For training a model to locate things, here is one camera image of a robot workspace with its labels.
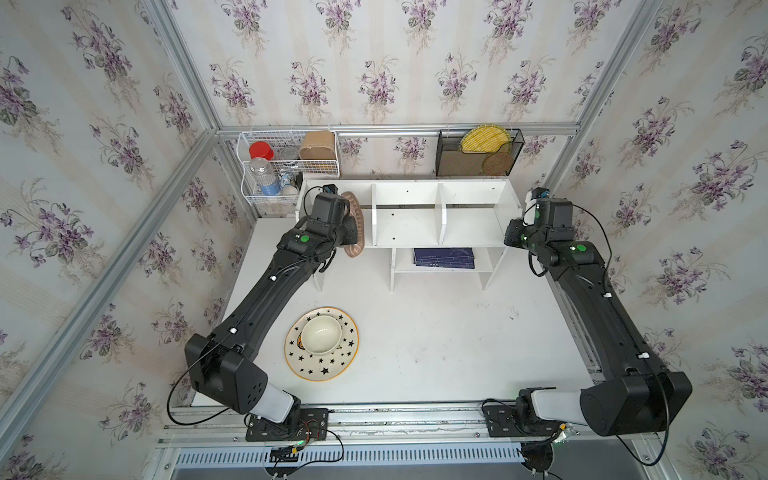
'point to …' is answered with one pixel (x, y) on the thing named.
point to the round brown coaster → (497, 163)
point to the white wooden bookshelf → (430, 225)
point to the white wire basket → (276, 163)
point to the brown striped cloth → (355, 250)
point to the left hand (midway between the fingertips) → (354, 226)
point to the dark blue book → (461, 257)
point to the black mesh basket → (452, 161)
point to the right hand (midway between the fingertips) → (517, 226)
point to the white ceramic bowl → (321, 334)
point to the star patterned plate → (309, 366)
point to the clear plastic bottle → (264, 181)
